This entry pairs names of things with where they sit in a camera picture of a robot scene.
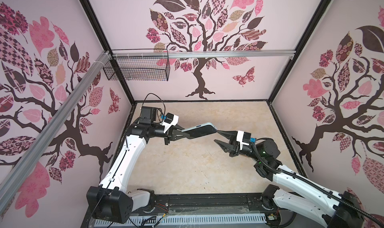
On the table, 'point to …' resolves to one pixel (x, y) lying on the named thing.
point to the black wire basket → (140, 68)
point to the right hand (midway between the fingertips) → (218, 134)
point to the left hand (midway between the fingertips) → (188, 135)
